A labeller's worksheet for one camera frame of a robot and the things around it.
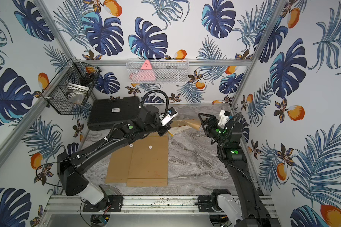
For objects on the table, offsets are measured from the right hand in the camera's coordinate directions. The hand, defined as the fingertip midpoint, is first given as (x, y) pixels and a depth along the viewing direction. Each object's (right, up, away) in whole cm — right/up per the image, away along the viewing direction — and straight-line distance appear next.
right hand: (199, 116), depth 70 cm
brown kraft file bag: (-28, -30, +18) cm, 45 cm away
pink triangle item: (-30, +28, +19) cm, 45 cm away
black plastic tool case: (-65, +4, +39) cm, 76 cm away
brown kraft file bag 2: (-4, -3, -2) cm, 5 cm away
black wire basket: (-69, +16, +8) cm, 72 cm away
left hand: (-14, -1, +3) cm, 14 cm away
